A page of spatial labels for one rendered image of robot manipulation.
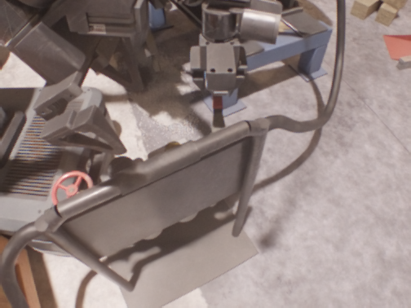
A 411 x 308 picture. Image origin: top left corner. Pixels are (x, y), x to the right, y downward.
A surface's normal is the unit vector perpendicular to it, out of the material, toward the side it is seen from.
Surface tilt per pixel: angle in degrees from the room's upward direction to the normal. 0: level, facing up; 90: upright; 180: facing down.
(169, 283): 0
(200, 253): 0
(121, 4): 90
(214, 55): 0
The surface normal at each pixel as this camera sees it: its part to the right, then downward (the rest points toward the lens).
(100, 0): -0.05, 0.81
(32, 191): 0.00, -0.58
